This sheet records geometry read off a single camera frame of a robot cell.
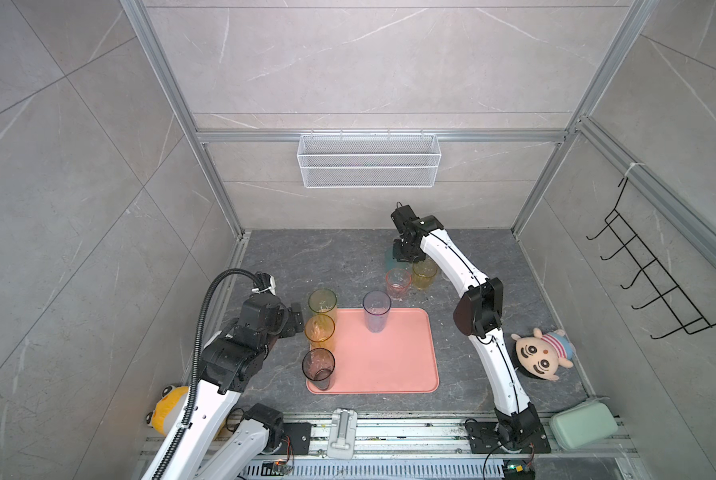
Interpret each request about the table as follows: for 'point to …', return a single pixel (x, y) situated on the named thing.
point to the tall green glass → (322, 301)
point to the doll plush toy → (542, 355)
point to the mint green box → (583, 426)
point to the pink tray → (400, 358)
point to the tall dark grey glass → (317, 366)
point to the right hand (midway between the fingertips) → (402, 254)
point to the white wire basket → (369, 160)
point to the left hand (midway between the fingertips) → (282, 302)
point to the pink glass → (398, 282)
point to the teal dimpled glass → (389, 262)
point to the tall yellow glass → (320, 331)
